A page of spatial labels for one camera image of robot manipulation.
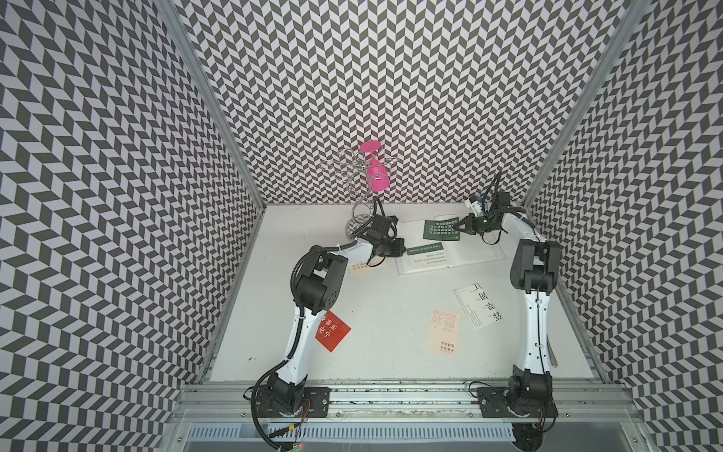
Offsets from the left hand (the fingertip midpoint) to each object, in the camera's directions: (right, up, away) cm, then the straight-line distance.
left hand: (404, 249), depth 103 cm
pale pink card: (+11, -25, -18) cm, 32 cm away
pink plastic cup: (-10, +27, -2) cm, 29 cm away
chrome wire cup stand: (-15, +24, -23) cm, 37 cm away
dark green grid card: (+15, +7, +5) cm, 17 cm away
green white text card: (+8, -2, -2) cm, 9 cm away
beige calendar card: (-15, -5, -15) cm, 22 cm away
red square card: (-24, -24, -19) cm, 39 cm away
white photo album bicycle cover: (+25, 0, +1) cm, 25 cm away
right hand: (+20, +8, +4) cm, 22 cm away
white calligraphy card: (+23, -18, -12) cm, 31 cm away
